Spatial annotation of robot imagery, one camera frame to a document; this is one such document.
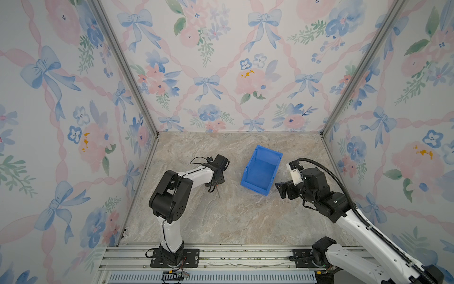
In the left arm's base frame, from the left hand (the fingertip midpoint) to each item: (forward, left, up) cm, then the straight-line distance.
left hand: (217, 178), depth 98 cm
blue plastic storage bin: (+8, -26, -3) cm, 27 cm away
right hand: (-11, -31, +17) cm, 37 cm away
